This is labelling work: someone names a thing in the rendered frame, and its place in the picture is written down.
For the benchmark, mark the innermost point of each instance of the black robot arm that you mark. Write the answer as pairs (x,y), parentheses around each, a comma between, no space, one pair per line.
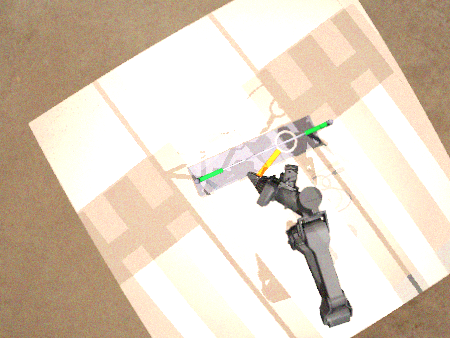
(312,239)

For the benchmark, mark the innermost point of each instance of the orange handle with grey tip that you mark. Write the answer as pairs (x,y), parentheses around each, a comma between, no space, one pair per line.
(276,153)

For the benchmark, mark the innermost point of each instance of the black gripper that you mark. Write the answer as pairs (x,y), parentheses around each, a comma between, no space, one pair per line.
(270,191)

